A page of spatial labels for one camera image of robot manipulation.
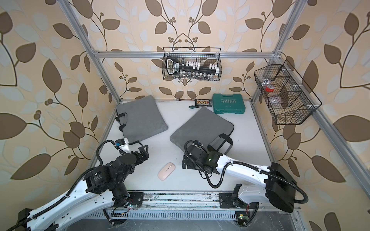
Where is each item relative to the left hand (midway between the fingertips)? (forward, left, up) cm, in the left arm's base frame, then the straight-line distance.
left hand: (141, 149), depth 73 cm
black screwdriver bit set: (+50, -35, -16) cm, 63 cm away
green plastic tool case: (+45, -59, -12) cm, 75 cm away
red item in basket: (+31, -71, +15) cm, 78 cm away
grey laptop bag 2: (+25, -35, -15) cm, 46 cm away
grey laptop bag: (+31, +11, -14) cm, 36 cm away
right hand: (-3, -24, -11) cm, 27 cm away
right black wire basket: (+20, -76, +17) cm, 81 cm away
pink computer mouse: (-6, -12, -17) cm, 21 cm away
